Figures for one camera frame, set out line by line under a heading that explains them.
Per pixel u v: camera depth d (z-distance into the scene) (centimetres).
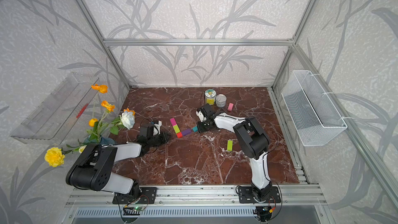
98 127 68
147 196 72
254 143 52
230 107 108
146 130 73
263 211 77
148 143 74
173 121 99
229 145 89
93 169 45
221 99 107
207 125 78
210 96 104
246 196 73
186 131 96
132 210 72
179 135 94
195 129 96
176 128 97
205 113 79
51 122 64
